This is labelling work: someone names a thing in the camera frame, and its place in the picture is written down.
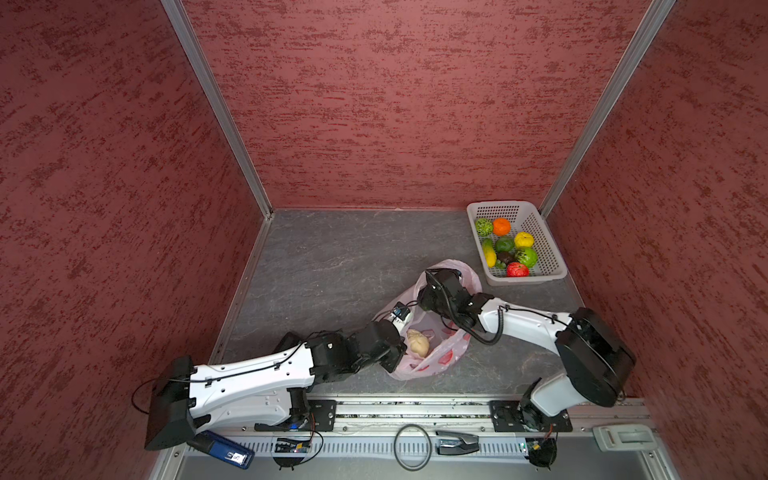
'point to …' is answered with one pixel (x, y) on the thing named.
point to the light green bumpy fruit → (527, 257)
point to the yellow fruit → (524, 239)
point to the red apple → (517, 269)
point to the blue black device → (222, 449)
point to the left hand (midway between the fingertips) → (400, 345)
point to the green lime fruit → (504, 244)
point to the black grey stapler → (467, 443)
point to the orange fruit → (501, 226)
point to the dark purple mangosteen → (505, 256)
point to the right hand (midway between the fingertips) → (421, 303)
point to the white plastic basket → (523, 216)
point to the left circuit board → (285, 445)
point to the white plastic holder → (624, 437)
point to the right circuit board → (542, 452)
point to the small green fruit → (483, 227)
